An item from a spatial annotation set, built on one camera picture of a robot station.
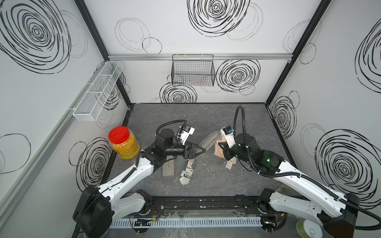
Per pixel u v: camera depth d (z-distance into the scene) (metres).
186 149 0.62
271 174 0.49
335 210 0.39
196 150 0.66
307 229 0.64
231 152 0.63
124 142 0.79
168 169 0.84
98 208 0.38
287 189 0.47
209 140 0.68
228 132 0.61
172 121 0.54
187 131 0.65
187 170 0.83
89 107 0.72
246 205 0.74
